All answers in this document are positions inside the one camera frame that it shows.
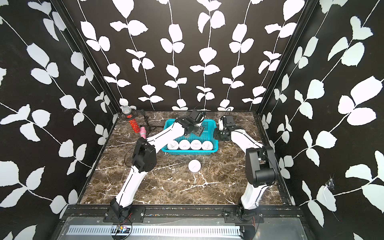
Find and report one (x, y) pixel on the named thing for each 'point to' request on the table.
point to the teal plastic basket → (168, 123)
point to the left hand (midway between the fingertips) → (200, 125)
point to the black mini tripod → (148, 128)
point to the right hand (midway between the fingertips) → (213, 132)
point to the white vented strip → (156, 231)
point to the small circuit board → (121, 229)
